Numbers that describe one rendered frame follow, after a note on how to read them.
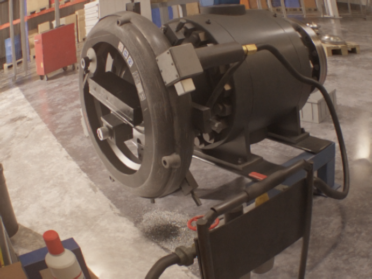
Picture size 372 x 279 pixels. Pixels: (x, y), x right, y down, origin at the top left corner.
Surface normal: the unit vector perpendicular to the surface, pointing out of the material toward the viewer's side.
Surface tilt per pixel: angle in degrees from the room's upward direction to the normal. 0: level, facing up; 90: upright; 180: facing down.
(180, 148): 105
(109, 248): 0
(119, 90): 13
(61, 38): 90
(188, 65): 67
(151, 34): 46
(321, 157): 90
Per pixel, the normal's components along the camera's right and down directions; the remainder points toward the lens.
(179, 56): 0.50, -0.17
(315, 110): -0.66, 0.34
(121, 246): -0.13, -0.93
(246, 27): 0.29, -0.58
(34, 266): 0.61, 0.40
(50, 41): 0.65, 0.18
